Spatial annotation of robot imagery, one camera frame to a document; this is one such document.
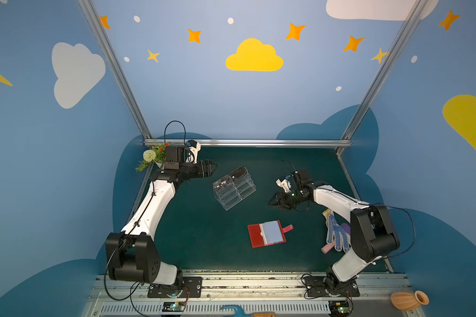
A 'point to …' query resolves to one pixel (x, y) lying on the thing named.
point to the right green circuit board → (339, 308)
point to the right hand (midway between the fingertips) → (274, 202)
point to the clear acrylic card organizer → (230, 189)
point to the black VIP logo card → (220, 184)
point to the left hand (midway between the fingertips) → (214, 164)
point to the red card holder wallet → (268, 233)
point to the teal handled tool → (239, 312)
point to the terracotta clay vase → (405, 300)
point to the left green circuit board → (173, 306)
